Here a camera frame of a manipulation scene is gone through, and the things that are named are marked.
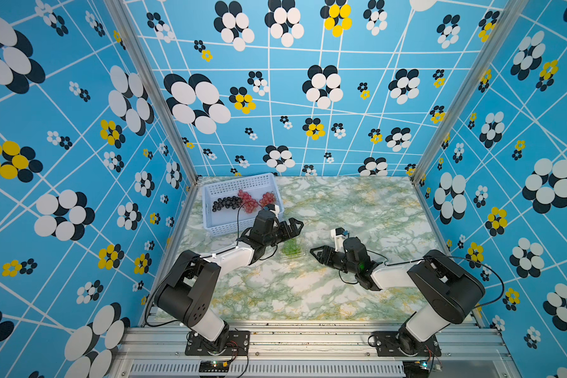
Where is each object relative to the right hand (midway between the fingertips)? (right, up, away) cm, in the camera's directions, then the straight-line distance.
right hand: (316, 251), depth 88 cm
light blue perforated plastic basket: (-38, +10, +11) cm, 41 cm away
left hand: (-6, +10, 0) cm, 12 cm away
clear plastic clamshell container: (-5, +2, +8) cm, 10 cm away
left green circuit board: (-34, -32, -16) cm, 49 cm away
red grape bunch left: (-29, +18, +18) cm, 38 cm away
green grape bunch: (-9, 0, +5) cm, 10 cm away
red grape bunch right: (-20, +20, +19) cm, 35 cm away
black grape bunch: (-37, +18, +17) cm, 45 cm away
